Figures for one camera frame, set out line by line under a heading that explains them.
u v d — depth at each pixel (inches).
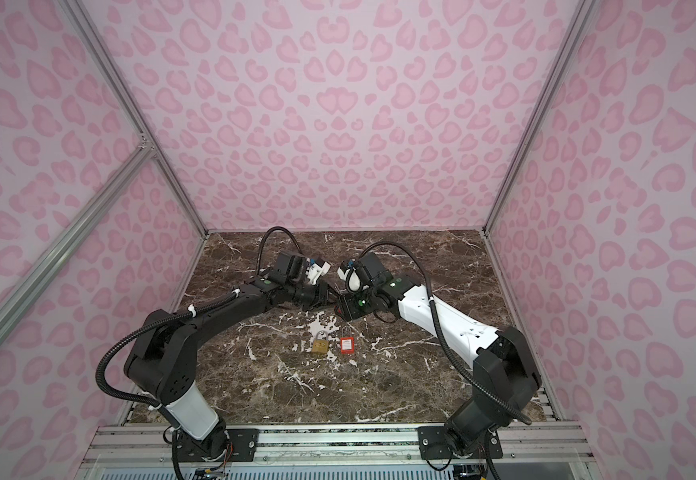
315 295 30.2
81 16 27.2
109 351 16.3
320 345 34.8
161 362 18.0
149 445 29.6
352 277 28.3
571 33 28.4
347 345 34.7
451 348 17.5
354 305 28.3
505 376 16.7
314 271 32.4
